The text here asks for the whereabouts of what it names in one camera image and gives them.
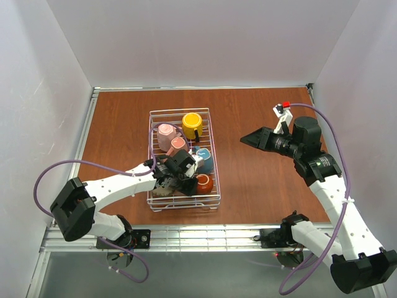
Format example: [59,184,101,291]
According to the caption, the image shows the yellow mug black handle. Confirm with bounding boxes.
[182,112,203,142]

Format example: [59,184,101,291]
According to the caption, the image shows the salmon pink floral mug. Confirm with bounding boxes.
[166,137,189,156]

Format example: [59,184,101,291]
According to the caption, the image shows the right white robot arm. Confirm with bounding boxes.
[240,116,396,294]

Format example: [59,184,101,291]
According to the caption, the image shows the white wire dish rack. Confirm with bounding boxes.
[146,108,221,212]

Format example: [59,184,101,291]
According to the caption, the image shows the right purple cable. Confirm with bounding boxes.
[278,102,353,296]

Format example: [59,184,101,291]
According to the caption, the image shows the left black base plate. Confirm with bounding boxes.
[107,229,151,250]

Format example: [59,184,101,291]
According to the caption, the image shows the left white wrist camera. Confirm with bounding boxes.
[185,155,204,178]

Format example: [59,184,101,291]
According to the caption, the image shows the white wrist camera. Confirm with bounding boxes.
[185,155,204,178]
[273,101,293,135]

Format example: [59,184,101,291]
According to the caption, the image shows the aluminium front rail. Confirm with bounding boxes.
[40,224,280,253]

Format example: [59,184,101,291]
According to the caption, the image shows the dark glossy orange mug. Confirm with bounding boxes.
[196,174,213,195]

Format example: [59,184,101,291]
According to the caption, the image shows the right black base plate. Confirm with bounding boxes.
[253,228,297,248]

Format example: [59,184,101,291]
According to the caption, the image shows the beige ceramic mug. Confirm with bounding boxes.
[151,184,174,197]

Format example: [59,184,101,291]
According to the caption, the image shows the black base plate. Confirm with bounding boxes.
[253,228,297,248]
[107,229,151,250]

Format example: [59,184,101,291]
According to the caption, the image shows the blue floral mug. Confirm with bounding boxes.
[193,146,214,174]

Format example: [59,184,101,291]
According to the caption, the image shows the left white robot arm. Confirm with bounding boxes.
[50,150,203,248]

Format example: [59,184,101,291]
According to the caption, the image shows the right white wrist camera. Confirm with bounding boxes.
[273,101,293,135]

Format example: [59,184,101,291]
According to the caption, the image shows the pale pink faceted mug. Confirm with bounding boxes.
[157,124,181,152]

